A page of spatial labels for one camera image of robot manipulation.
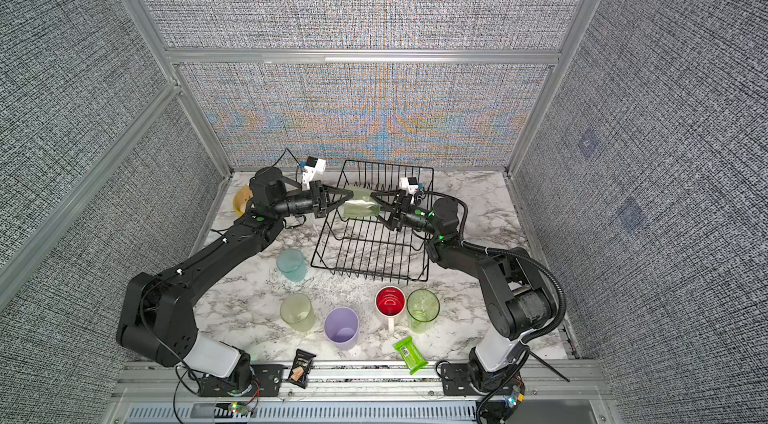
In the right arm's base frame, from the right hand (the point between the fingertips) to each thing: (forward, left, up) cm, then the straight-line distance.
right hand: (371, 203), depth 76 cm
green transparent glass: (-21, -12, -14) cm, 28 cm away
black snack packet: (-32, +18, -25) cm, 44 cm away
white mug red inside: (-15, -5, -26) cm, 30 cm away
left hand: (-1, +4, +4) cm, 6 cm away
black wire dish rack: (+2, +3, -24) cm, 24 cm away
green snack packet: (-29, -10, -26) cm, 40 cm away
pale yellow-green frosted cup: (-18, +21, -25) cm, 37 cm away
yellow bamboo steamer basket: (+21, +49, -22) cm, 57 cm away
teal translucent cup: (-5, +25, -23) cm, 34 cm away
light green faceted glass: (-2, +2, +2) cm, 3 cm away
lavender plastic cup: (-22, +9, -26) cm, 35 cm away
